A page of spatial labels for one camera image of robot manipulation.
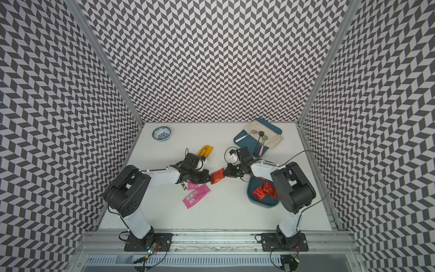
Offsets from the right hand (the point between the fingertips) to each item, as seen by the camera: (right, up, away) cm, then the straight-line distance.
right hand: (224, 175), depth 91 cm
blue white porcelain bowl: (-42, +24, +21) cm, 52 cm away
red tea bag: (+24, -6, -5) cm, 25 cm away
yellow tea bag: (-12, +12, +13) cm, 21 cm away
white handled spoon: (+20, +25, +22) cm, 39 cm away
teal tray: (+34, +29, +28) cm, 53 cm away
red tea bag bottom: (-4, 0, 0) cm, 4 cm away
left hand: (-7, -3, 0) cm, 7 cm away
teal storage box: (+22, -11, -8) cm, 26 cm away
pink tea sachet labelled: (-16, -10, -9) cm, 20 cm away
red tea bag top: (+19, -7, -7) cm, 21 cm away
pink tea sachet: (-17, -5, -2) cm, 18 cm away
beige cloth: (+31, +20, +14) cm, 39 cm away
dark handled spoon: (+24, +24, +21) cm, 40 cm away
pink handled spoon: (+26, +21, +17) cm, 37 cm away
